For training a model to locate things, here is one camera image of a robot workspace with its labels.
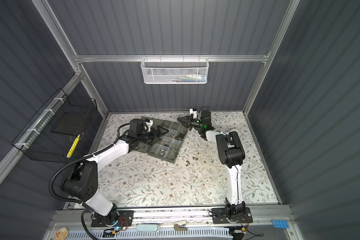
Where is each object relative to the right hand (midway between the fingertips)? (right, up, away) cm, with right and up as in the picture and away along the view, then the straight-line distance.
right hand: (178, 121), depth 92 cm
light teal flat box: (-11, -51, -22) cm, 57 cm away
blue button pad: (+50, -50, -22) cm, 74 cm away
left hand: (-7, -8, -6) cm, 12 cm away
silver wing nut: (+6, -26, -1) cm, 27 cm away
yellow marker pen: (-48, -13, -24) cm, 55 cm away
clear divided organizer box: (-8, -18, +6) cm, 21 cm away
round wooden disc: (-54, -54, -23) cm, 80 cm away
